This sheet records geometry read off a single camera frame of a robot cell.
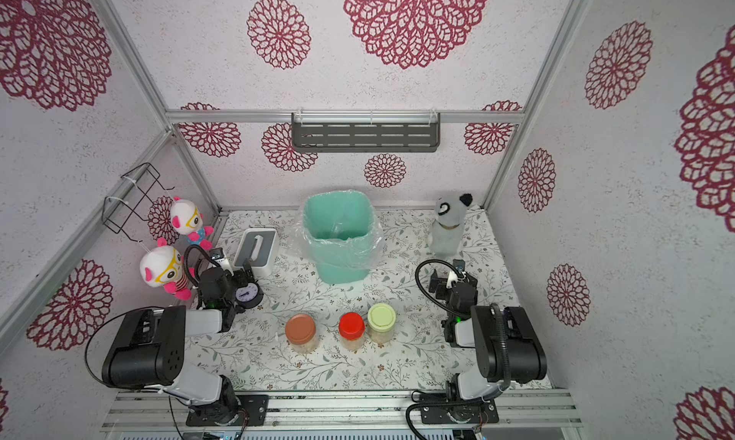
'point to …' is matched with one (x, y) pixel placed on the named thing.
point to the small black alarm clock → (250, 295)
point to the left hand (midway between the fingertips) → (234, 263)
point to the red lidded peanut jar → (351, 329)
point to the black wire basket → (127, 207)
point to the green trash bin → (340, 232)
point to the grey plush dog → (447, 234)
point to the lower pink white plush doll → (163, 266)
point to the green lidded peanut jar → (381, 322)
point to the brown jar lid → (300, 329)
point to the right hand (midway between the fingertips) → (452, 268)
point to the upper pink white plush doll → (187, 219)
